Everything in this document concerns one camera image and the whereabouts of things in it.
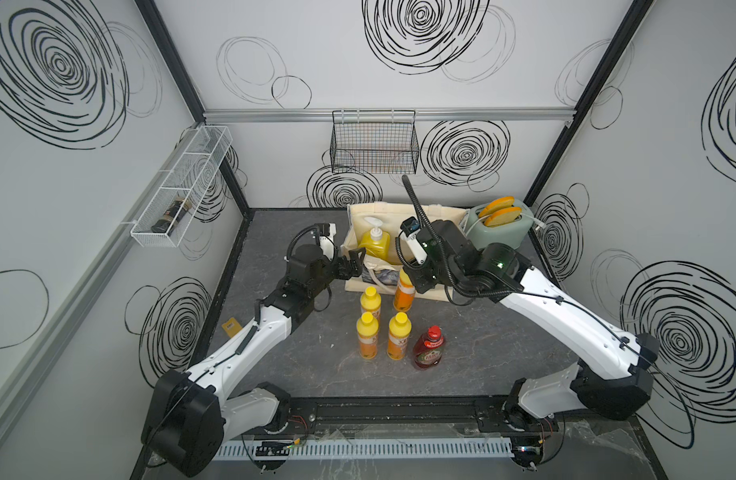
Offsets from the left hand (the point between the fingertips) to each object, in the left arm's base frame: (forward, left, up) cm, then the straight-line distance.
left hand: (351, 248), depth 79 cm
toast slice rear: (+21, -46, -1) cm, 51 cm away
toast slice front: (+16, -46, -2) cm, 49 cm away
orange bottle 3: (-20, -13, -4) cm, 24 cm away
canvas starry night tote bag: (+36, -13, -23) cm, 45 cm away
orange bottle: (-13, -6, -4) cm, 15 cm away
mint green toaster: (+14, -41, -9) cm, 44 cm away
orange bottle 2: (-20, -5, -4) cm, 21 cm away
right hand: (-9, -15, +7) cm, 19 cm away
